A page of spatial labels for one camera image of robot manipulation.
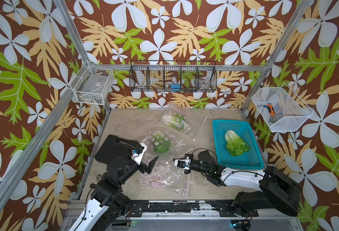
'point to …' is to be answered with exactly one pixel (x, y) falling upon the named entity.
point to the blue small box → (176, 87)
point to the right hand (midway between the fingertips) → (174, 157)
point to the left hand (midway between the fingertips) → (150, 149)
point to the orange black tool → (271, 109)
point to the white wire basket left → (92, 84)
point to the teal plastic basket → (250, 159)
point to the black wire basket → (170, 76)
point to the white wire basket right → (283, 110)
